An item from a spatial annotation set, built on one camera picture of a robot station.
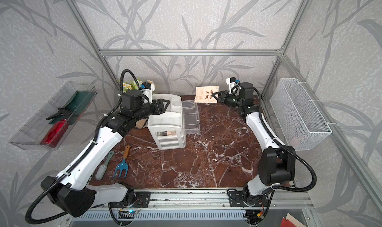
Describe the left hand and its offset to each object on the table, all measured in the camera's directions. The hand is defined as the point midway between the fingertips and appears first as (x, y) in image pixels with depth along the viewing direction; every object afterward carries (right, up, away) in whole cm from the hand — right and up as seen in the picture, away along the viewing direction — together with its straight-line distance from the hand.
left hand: (166, 102), depth 71 cm
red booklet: (+58, -55, -4) cm, 80 cm away
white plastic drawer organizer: (0, -13, +2) cm, 13 cm away
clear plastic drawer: (+11, -12, +22) cm, 27 cm away
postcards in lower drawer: (-5, -18, +18) cm, 26 cm away
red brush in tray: (-40, -13, -14) cm, 45 cm away
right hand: (+23, +4, +7) cm, 24 cm away
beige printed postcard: (+19, +5, +11) cm, 22 cm away
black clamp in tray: (-44, -5, -6) cm, 45 cm away
